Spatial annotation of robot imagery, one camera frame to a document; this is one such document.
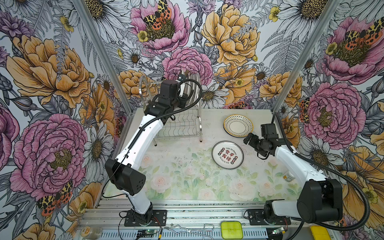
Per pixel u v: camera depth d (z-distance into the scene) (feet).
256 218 2.43
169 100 1.83
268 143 2.06
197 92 1.86
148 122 1.61
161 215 2.44
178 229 2.35
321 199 1.36
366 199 1.27
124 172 1.40
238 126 3.63
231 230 2.30
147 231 2.34
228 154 3.17
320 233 2.27
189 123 3.55
